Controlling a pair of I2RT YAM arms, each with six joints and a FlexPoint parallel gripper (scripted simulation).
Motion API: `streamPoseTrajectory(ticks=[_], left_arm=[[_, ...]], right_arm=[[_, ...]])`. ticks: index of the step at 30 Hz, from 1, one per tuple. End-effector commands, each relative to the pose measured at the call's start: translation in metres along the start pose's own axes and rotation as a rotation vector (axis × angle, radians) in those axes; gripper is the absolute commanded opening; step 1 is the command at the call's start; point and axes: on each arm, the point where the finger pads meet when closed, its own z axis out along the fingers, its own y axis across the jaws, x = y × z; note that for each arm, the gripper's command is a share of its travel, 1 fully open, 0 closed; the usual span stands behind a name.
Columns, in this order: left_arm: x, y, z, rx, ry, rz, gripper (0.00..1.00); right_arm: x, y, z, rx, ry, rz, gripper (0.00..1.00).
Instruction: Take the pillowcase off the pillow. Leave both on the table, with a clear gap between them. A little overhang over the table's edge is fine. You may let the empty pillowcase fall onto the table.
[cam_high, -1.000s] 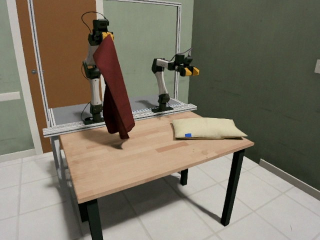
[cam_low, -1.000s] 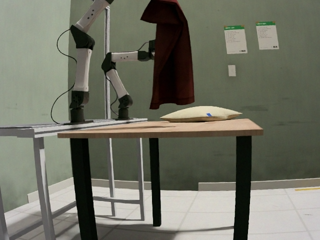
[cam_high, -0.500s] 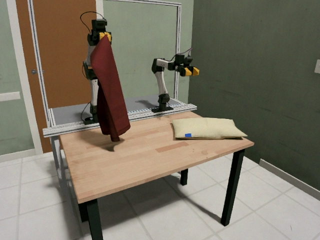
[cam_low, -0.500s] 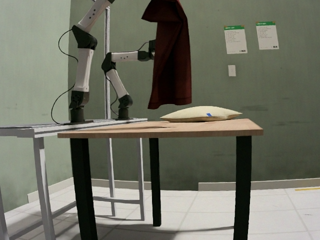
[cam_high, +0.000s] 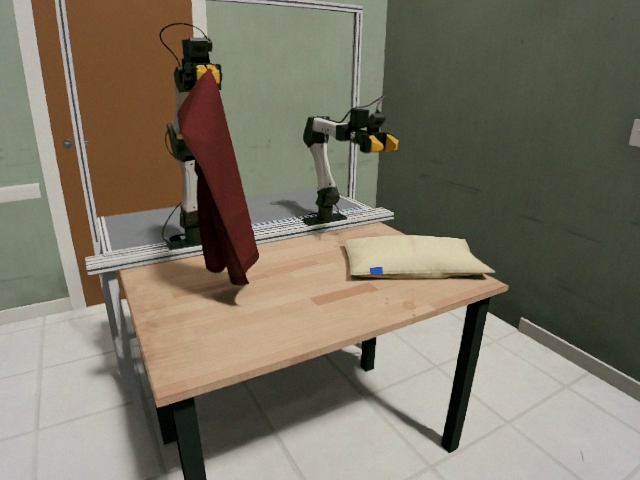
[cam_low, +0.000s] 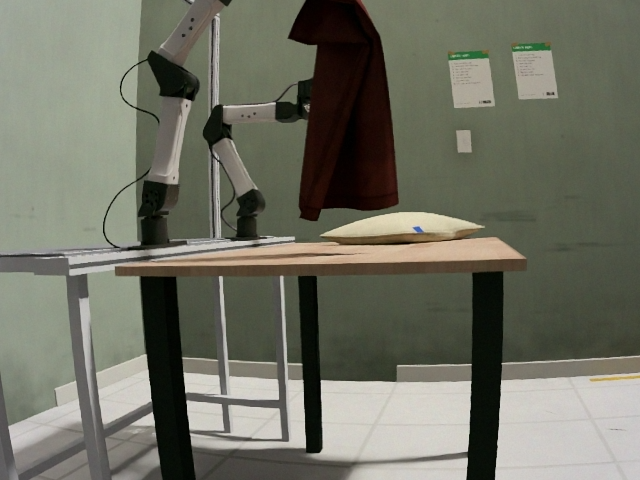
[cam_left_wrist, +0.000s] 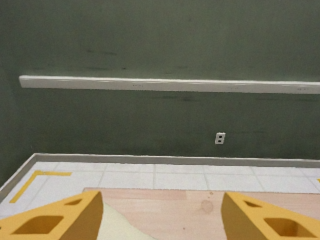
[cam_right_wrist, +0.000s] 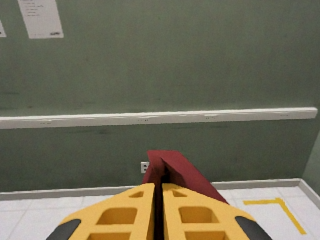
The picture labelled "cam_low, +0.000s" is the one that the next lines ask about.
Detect dark red pillowcase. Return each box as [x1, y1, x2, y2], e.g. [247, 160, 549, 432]
[288, 0, 399, 221]

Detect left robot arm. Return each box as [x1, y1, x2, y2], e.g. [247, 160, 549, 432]
[203, 79, 313, 241]

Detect cream pillow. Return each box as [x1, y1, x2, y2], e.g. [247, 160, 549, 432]
[320, 212, 484, 245]

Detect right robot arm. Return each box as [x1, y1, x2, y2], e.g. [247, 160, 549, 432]
[127, 0, 232, 250]

